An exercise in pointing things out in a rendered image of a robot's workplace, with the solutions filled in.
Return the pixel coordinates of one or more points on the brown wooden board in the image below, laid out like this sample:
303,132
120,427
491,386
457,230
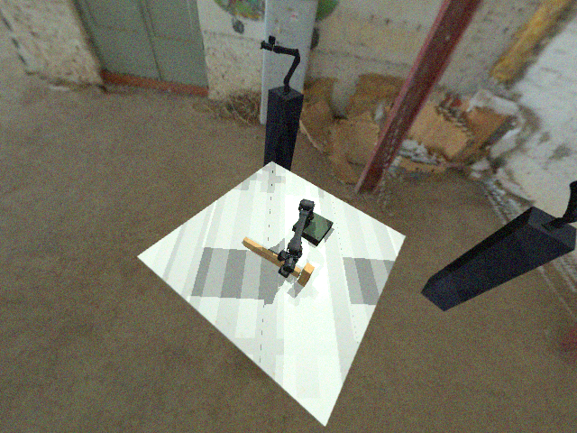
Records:
268,255

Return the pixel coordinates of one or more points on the wooden post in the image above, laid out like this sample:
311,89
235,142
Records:
305,274

